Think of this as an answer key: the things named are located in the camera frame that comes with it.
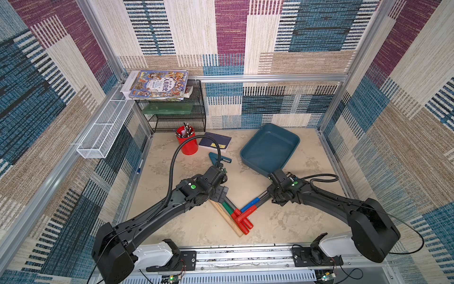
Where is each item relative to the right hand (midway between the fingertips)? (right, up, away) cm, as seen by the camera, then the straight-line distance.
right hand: (272, 194), depth 89 cm
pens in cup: (-48, +33, +15) cm, 60 cm away
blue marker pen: (-75, +9, +18) cm, 78 cm away
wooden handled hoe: (-22, -9, -5) cm, 24 cm away
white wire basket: (-73, +26, -18) cm, 79 cm away
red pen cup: (-45, +23, +20) cm, 54 cm away
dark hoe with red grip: (-11, -6, -6) cm, 14 cm away
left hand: (-27, +6, -9) cm, 29 cm away
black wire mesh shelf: (-66, +39, +30) cm, 82 cm away
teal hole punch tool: (-30, +17, +17) cm, 38 cm away
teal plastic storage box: (+4, +22, +26) cm, 34 cm away
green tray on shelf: (-54, +44, +8) cm, 70 cm away
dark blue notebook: (-25, +27, +25) cm, 45 cm away
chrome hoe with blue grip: (-8, -3, 0) cm, 8 cm away
